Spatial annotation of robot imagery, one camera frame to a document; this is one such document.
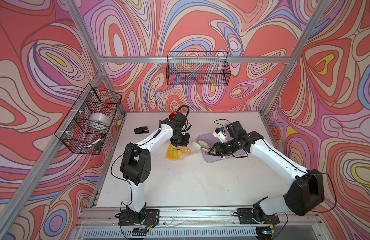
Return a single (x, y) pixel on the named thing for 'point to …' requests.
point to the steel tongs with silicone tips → (204, 146)
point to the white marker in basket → (96, 141)
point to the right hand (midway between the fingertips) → (213, 157)
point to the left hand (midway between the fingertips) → (189, 145)
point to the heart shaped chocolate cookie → (206, 152)
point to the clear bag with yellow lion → (174, 153)
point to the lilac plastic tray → (205, 141)
